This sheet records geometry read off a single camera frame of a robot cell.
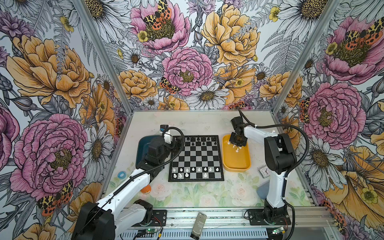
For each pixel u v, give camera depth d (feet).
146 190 2.58
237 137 2.83
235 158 3.17
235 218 2.49
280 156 1.81
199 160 3.01
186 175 2.80
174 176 2.79
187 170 2.86
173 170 2.87
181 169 2.86
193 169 2.87
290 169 1.81
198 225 2.26
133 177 1.72
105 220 1.28
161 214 2.48
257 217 2.40
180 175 2.79
